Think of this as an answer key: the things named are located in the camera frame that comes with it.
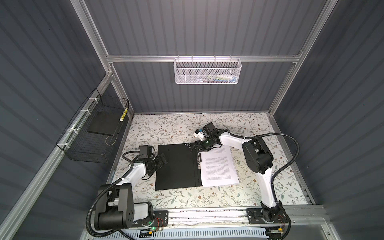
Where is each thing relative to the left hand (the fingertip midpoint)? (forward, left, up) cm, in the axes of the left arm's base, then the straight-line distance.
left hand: (162, 164), depth 90 cm
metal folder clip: (+2, -23, -1) cm, 23 cm away
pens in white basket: (+40, -39, +33) cm, 65 cm away
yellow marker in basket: (+18, +19, +26) cm, 36 cm away
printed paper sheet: (-3, -34, -2) cm, 35 cm away
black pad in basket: (+11, +25, +27) cm, 38 cm away
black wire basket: (+5, +31, +25) cm, 40 cm away
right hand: (+7, -20, +1) cm, 22 cm away
